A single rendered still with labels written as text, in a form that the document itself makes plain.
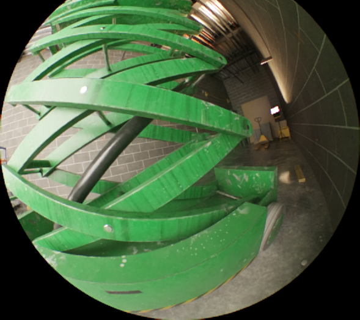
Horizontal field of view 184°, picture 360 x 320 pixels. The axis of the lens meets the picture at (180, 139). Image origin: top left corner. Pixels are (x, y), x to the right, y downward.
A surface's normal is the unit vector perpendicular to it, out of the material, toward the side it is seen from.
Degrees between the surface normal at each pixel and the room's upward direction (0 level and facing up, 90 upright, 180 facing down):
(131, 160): 90
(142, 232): 90
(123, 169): 90
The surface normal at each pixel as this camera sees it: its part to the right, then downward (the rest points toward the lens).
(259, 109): -0.76, 0.13
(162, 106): 0.37, -0.15
